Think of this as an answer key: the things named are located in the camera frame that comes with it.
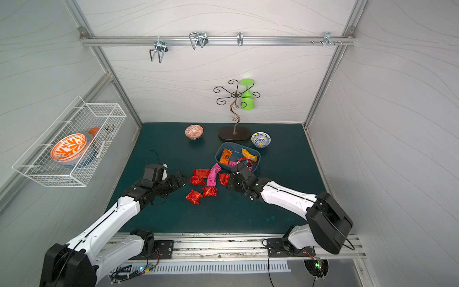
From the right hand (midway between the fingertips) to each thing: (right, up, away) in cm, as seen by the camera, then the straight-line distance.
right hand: (227, 180), depth 84 cm
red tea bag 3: (-2, +1, -1) cm, 2 cm away
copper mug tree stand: (+3, +24, +30) cm, 38 cm away
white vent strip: (-9, -31, -14) cm, 35 cm away
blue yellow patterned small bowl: (+20, +20, +27) cm, 39 cm away
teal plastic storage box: (+5, +10, +21) cm, 24 cm away
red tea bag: (-14, +2, +11) cm, 18 cm away
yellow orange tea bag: (+10, +11, +15) cm, 22 cm away
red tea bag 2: (-16, -1, +6) cm, 17 cm away
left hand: (-21, 0, -2) cm, 21 cm away
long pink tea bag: (-8, 0, +7) cm, 11 cm away
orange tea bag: (-2, +10, +16) cm, 19 cm away
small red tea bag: (-9, -6, +4) cm, 11 cm away
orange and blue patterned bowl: (-23, +25, +30) cm, 46 cm away
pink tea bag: (+2, +6, +14) cm, 16 cm away
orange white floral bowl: (-57, +16, -21) cm, 62 cm away
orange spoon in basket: (-57, +23, -10) cm, 62 cm away
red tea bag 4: (-16, -8, +2) cm, 18 cm away
